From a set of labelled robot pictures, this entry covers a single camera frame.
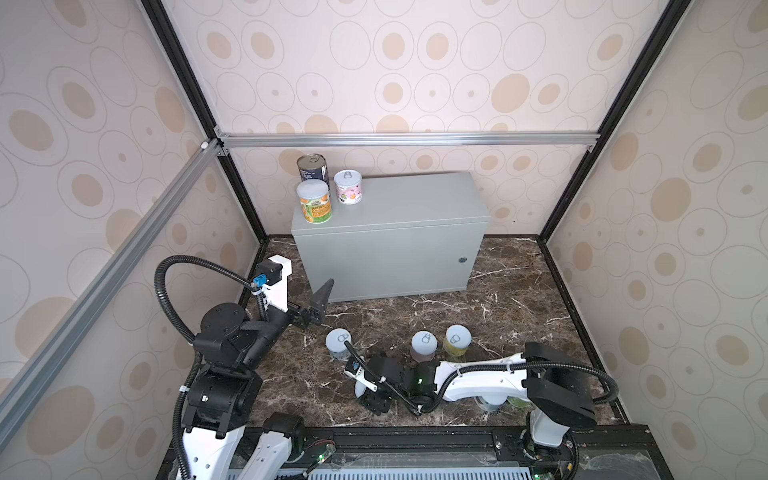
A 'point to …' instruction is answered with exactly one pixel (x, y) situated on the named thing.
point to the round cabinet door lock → (462, 260)
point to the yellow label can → (458, 338)
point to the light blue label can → (335, 342)
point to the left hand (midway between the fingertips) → (319, 273)
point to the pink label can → (424, 345)
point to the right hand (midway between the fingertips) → (365, 387)
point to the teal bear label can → (482, 403)
